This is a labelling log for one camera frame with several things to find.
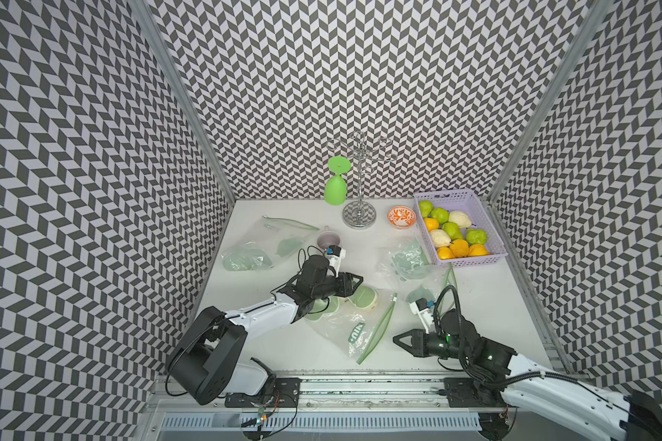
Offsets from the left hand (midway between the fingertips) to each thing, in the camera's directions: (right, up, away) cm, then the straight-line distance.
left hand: (358, 281), depth 84 cm
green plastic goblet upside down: (-7, +30, +6) cm, 32 cm away
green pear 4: (+44, +13, +15) cm, 48 cm away
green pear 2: (+33, +22, +22) cm, 45 cm away
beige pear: (+41, +20, +22) cm, 51 cm away
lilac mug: (-11, +12, +17) cm, 24 cm away
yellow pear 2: (+31, +8, +11) cm, 34 cm away
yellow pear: (+29, +18, +20) cm, 40 cm away
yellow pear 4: (+43, +9, +12) cm, 45 cm away
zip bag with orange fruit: (+19, +3, +13) cm, 23 cm away
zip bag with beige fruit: (-1, -11, -6) cm, 12 cm away
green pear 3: (+37, +16, +18) cm, 44 cm away
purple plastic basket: (+45, +28, +28) cm, 60 cm away
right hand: (+10, -16, -9) cm, 21 cm away
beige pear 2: (+30, +13, +14) cm, 36 cm away
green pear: (+28, +24, +24) cm, 44 cm away
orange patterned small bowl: (+19, +21, +26) cm, 38 cm away
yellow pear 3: (+37, +9, +12) cm, 40 cm away
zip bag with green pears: (-33, +11, +20) cm, 40 cm away
